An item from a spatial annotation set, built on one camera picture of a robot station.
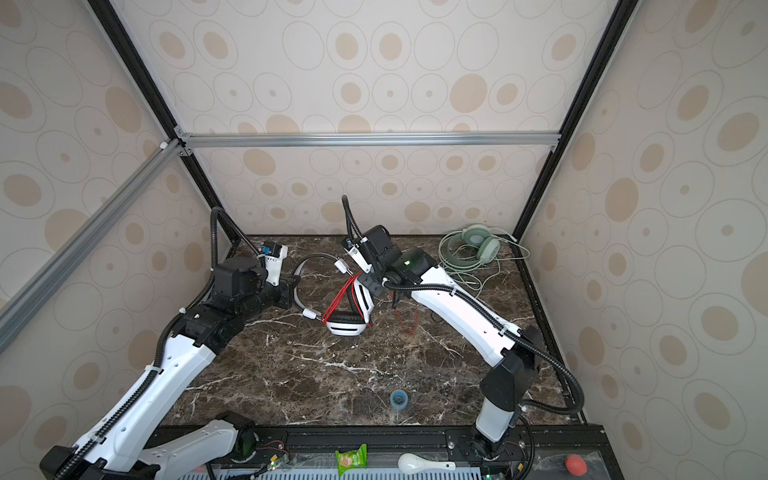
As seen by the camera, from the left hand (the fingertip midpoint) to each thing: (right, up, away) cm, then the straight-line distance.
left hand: (305, 274), depth 72 cm
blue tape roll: (+23, -34, +9) cm, 42 cm away
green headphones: (+55, +8, +34) cm, 66 cm away
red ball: (+64, -44, -3) cm, 77 cm away
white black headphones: (+11, -11, -4) cm, 17 cm away
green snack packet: (+11, -43, -2) cm, 45 cm away
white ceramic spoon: (+25, -45, -1) cm, 52 cm away
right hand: (+17, +2, +6) cm, 18 cm away
